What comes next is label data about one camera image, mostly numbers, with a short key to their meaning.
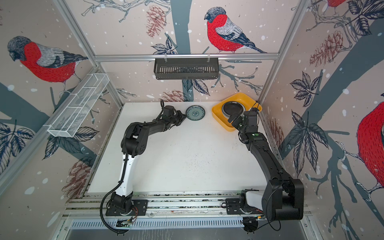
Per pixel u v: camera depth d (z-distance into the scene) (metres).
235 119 0.76
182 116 0.98
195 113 1.11
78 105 0.78
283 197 0.40
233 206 0.73
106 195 0.68
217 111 1.12
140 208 0.73
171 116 0.91
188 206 0.75
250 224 0.70
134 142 0.64
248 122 0.62
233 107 1.14
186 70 1.07
